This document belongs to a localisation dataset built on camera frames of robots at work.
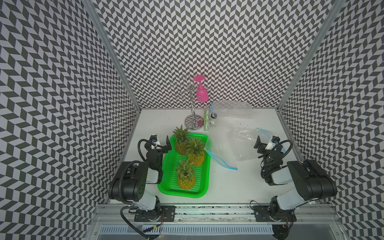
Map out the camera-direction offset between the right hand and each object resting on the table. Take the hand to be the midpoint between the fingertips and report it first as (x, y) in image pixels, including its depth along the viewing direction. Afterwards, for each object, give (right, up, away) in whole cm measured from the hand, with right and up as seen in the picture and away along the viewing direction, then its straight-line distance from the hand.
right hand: (265, 139), depth 89 cm
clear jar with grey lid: (-31, +10, +10) cm, 35 cm away
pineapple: (-50, +2, -6) cm, 50 cm away
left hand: (-64, +1, +1) cm, 64 cm away
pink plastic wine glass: (-38, +28, +10) cm, 49 cm away
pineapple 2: (-42, -4, -12) cm, 44 cm away
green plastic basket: (-57, -24, -6) cm, 62 cm away
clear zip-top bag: (-24, -6, +5) cm, 26 cm away
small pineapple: (-46, -16, -20) cm, 52 cm away
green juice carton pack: (-35, +12, +15) cm, 40 cm away
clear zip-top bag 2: (-14, +14, +11) cm, 23 cm away
